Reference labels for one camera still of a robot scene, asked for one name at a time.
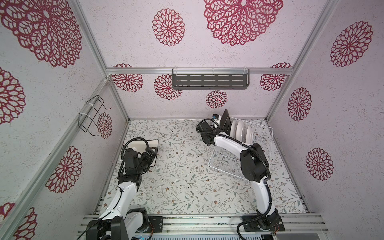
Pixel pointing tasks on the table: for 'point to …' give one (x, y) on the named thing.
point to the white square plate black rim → (141, 145)
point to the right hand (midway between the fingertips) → (223, 127)
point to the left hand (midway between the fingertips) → (155, 155)
